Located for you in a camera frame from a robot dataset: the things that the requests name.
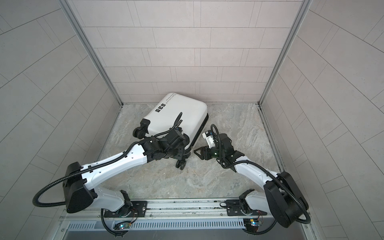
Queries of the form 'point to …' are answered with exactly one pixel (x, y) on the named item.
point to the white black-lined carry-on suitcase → (176, 110)
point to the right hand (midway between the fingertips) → (197, 152)
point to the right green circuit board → (251, 224)
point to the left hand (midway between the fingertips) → (186, 150)
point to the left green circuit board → (121, 226)
